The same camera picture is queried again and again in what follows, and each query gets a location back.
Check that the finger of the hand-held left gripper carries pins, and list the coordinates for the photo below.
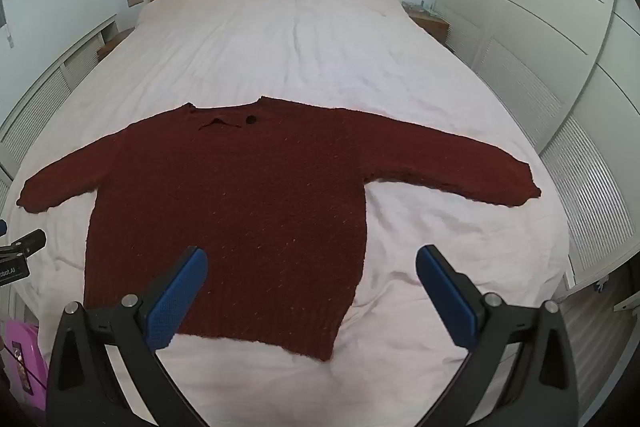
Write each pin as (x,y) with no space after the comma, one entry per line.
(2,228)
(30,240)

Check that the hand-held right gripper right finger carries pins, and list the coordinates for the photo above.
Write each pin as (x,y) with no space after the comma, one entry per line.
(445,292)

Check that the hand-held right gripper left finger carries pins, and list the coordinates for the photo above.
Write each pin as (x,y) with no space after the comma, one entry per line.
(180,292)

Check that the dark red knitted sweater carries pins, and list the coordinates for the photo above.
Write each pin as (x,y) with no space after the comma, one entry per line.
(240,207)

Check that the pink plastic box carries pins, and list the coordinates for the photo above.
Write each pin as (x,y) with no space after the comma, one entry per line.
(20,352)

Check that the white low louvered cabinet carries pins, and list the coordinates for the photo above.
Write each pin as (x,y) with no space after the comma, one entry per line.
(50,92)

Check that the wooden nightstand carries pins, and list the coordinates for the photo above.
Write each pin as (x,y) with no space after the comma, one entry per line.
(432,24)
(112,44)

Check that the white wardrobe doors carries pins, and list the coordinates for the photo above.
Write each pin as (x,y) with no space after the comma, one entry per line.
(540,32)

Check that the white bed sheet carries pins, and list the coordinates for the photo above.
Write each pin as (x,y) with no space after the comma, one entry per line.
(300,32)

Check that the brown wall socket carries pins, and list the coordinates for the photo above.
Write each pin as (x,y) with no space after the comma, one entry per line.
(135,0)

